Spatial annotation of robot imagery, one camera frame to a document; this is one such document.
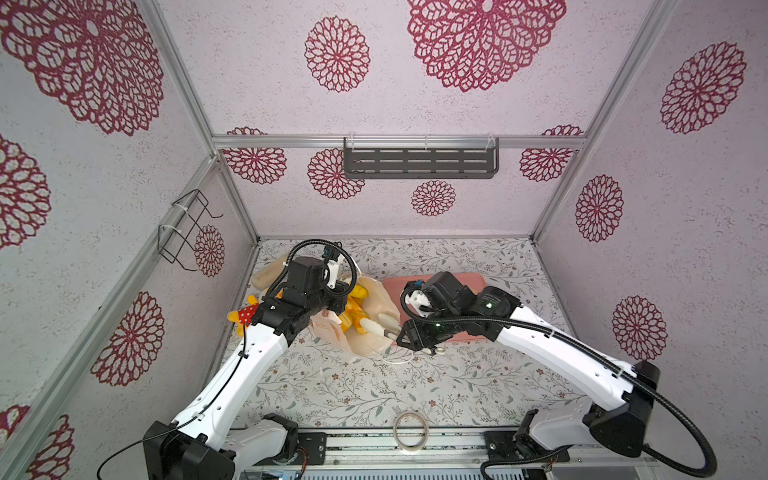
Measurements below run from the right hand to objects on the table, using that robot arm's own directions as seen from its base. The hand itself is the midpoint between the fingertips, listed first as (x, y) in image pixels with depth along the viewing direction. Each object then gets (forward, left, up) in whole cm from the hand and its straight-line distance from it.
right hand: (402, 335), depth 69 cm
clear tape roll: (-19, -1, -23) cm, 30 cm away
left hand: (+12, +15, 0) cm, 19 cm away
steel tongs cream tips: (+7, +4, -7) cm, 10 cm away
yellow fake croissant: (+16, +14, -15) cm, 26 cm away
